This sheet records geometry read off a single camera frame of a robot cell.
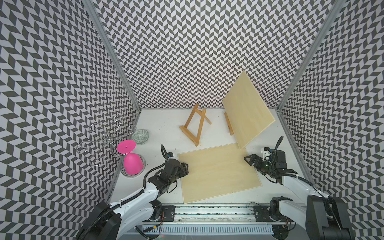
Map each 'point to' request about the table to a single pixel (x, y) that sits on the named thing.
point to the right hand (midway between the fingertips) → (248, 164)
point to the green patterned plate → (140, 136)
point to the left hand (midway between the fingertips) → (184, 167)
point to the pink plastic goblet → (133, 162)
